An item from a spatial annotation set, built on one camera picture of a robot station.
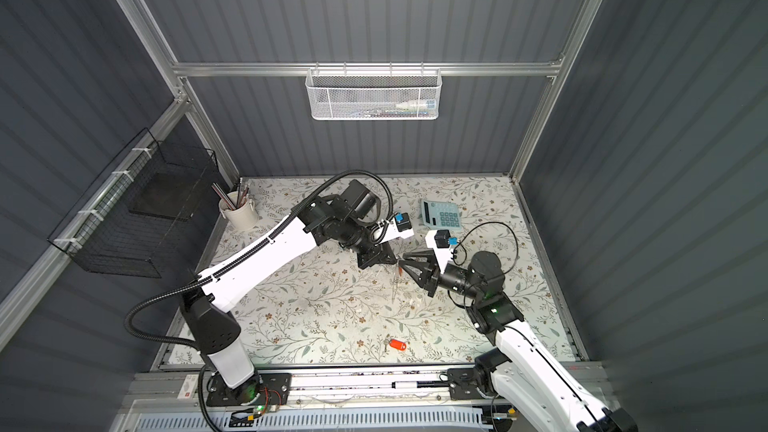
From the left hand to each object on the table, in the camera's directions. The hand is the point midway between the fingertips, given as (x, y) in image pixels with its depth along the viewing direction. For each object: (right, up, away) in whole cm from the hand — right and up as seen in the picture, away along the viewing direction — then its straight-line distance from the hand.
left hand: (394, 256), depth 72 cm
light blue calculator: (+18, +9, +35) cm, 41 cm away
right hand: (+3, -1, -3) cm, 4 cm away
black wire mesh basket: (-65, +9, +1) cm, 65 cm away
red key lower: (+1, -26, +9) cm, 27 cm away
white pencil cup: (-52, +11, +27) cm, 59 cm away
